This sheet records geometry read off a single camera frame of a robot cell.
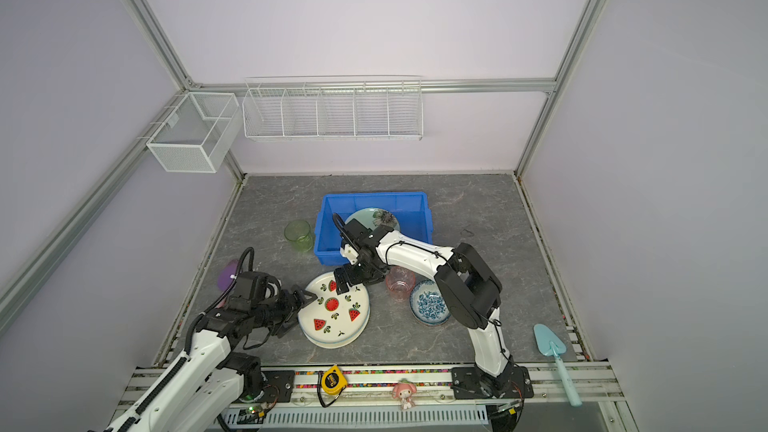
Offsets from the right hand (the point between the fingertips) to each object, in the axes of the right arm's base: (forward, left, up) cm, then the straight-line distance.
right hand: (350, 289), depth 85 cm
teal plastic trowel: (-14, -54, -3) cm, 56 cm away
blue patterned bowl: (-6, -22, +3) cm, 23 cm away
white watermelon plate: (-8, +4, -3) cm, 9 cm away
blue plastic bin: (+33, -18, -4) cm, 38 cm away
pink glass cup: (+4, -14, -4) cm, 15 cm away
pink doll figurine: (-25, -15, -2) cm, 29 cm away
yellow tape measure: (-22, +2, -3) cm, 23 cm away
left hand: (-6, +10, +1) cm, 12 cm away
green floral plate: (+28, -5, -3) cm, 29 cm away
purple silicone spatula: (+7, +43, -7) cm, 44 cm away
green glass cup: (+21, +20, -3) cm, 29 cm away
